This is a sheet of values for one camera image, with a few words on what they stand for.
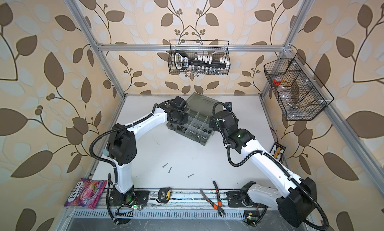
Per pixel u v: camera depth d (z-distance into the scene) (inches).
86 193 29.0
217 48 35.9
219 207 27.9
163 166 33.8
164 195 29.0
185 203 29.0
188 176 32.3
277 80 34.7
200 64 33.7
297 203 14.8
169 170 33.2
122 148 20.0
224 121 21.0
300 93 31.9
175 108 26.6
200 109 48.4
